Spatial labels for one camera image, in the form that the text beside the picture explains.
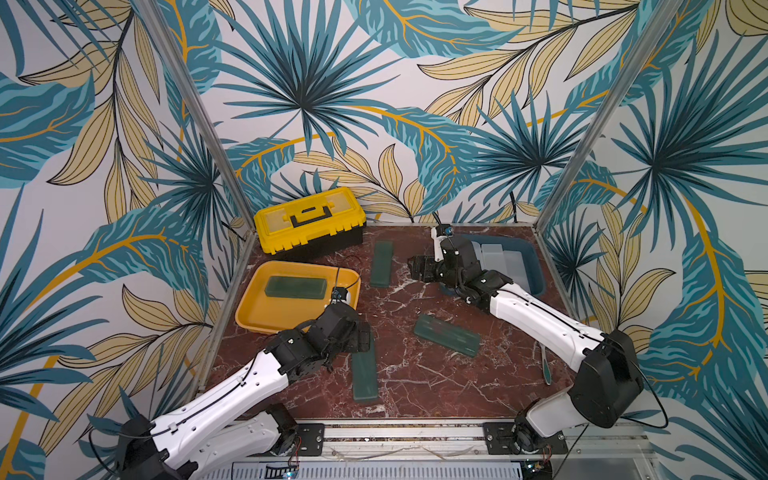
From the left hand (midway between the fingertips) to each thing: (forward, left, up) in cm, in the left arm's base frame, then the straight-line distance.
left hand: (352, 333), depth 76 cm
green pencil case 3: (+6, -27, -14) cm, 31 cm away
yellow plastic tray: (+18, +28, -14) cm, 36 cm away
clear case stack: (+31, -54, -12) cm, 63 cm away
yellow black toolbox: (+36, +16, +2) cm, 39 cm away
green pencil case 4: (+33, -7, -14) cm, 36 cm away
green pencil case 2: (-5, -3, -14) cm, 15 cm away
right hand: (+19, -18, +7) cm, 27 cm away
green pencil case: (+21, +21, -12) cm, 32 cm away
